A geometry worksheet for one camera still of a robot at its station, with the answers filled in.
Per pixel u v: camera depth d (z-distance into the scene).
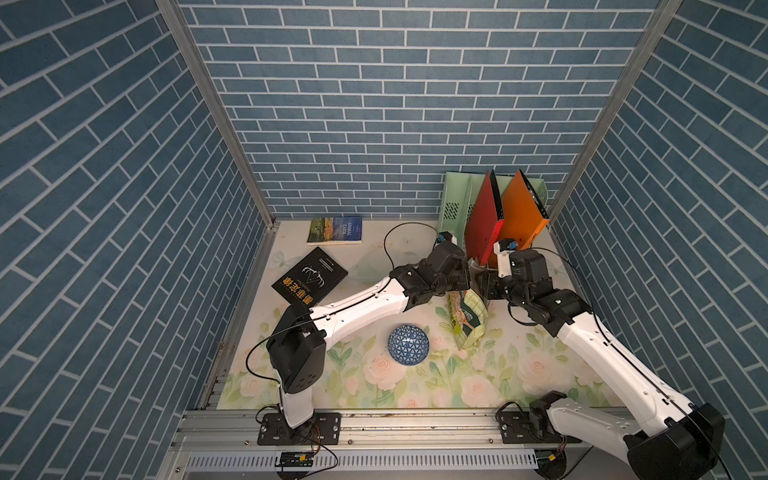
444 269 0.59
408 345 0.87
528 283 0.57
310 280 0.99
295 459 0.72
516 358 0.86
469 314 0.79
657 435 0.39
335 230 1.16
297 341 0.45
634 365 0.44
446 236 0.72
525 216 0.81
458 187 1.03
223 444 0.72
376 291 0.53
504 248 0.68
